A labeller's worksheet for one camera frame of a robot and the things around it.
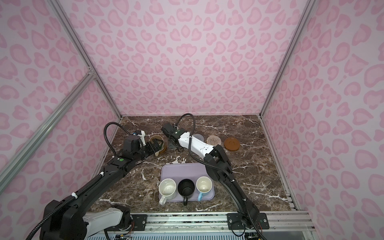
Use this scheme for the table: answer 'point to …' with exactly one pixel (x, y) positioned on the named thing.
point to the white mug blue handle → (204, 185)
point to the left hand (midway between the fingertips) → (159, 141)
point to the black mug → (186, 189)
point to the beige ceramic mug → (164, 144)
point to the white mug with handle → (167, 189)
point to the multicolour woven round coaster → (213, 140)
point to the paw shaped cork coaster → (174, 144)
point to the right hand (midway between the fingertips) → (176, 142)
